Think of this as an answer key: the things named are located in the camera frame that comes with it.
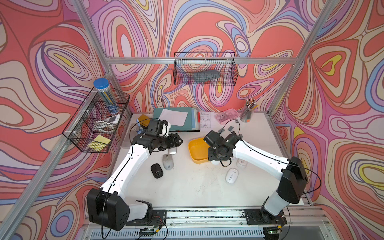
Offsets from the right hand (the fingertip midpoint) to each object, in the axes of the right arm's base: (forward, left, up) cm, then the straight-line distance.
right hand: (215, 159), depth 82 cm
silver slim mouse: (+13, +26, -12) cm, 32 cm away
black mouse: (-2, +34, -8) cm, 35 cm away
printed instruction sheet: (+40, +2, -10) cm, 42 cm away
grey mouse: (+4, +28, -8) cm, 29 cm away
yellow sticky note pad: (-2, +53, +22) cm, 57 cm away
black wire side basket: (+10, +63, +18) cm, 66 cm away
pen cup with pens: (+38, -29, +5) cm, 48 cm away
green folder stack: (+48, +17, -6) cm, 51 cm away
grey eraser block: (+30, -9, -12) cm, 34 cm away
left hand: (+6, +20, +10) cm, 23 cm away
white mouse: (-6, -10, -10) cm, 15 cm away
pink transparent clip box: (+43, -14, -11) cm, 47 cm away
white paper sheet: (+39, +26, -6) cm, 48 cm away
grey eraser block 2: (+31, -16, -12) cm, 37 cm away
